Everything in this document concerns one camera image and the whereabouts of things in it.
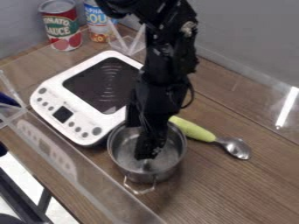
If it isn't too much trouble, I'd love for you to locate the black metal table frame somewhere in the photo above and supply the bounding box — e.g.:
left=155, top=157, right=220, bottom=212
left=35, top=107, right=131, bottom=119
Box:
left=0, top=168, right=53, bottom=224

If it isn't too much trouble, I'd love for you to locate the alphabet soup can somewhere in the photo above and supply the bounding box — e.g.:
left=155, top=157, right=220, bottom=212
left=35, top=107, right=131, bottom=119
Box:
left=84, top=0, right=117, bottom=43

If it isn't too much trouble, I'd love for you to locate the clear acrylic front barrier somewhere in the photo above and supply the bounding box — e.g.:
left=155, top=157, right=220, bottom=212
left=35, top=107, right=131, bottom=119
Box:
left=0, top=71, right=165, bottom=224

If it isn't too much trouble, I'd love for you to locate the white and black stove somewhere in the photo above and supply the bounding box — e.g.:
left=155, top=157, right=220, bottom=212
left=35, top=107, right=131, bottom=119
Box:
left=29, top=51, right=141, bottom=147

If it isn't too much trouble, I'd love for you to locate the spoon with green handle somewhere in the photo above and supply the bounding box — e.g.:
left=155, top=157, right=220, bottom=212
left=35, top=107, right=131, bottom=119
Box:
left=169, top=116, right=252, bottom=160

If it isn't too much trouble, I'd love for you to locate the silver steel pot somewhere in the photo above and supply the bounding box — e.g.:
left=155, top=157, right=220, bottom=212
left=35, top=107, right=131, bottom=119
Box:
left=107, top=122, right=187, bottom=195

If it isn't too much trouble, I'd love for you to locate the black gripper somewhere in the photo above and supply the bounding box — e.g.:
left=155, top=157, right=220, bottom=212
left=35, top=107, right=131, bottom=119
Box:
left=125, top=45, right=199, bottom=160

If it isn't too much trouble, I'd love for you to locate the clear acrylic stand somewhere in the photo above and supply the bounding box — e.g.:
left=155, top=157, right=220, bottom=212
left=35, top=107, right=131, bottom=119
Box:
left=107, top=20, right=145, bottom=56

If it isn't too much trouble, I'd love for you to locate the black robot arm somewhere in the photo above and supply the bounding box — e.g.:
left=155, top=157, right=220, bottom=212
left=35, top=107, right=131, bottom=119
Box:
left=95, top=0, right=199, bottom=160

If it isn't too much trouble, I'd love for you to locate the tomato sauce can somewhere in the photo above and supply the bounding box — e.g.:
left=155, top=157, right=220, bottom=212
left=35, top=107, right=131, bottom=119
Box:
left=39, top=0, right=81, bottom=52

